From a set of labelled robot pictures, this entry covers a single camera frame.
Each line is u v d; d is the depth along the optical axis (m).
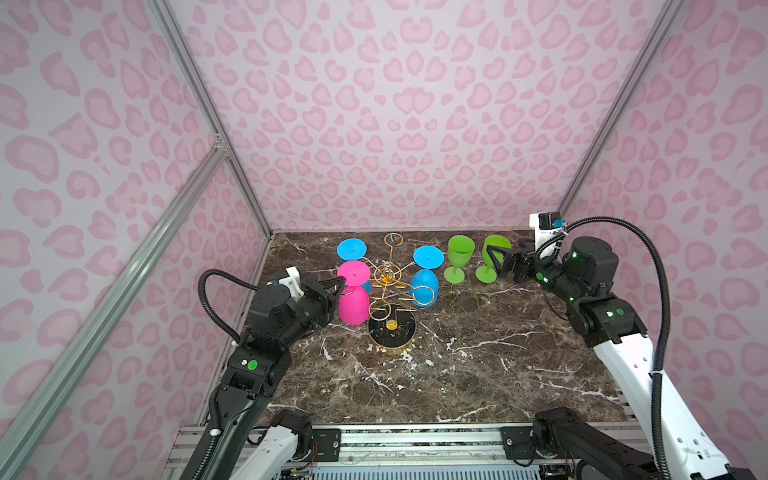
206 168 0.84
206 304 0.47
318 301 0.58
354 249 0.75
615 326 0.45
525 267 0.58
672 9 0.69
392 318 0.91
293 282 0.61
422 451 0.73
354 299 0.72
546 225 0.55
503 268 0.60
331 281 0.64
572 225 0.54
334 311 0.62
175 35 0.72
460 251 0.94
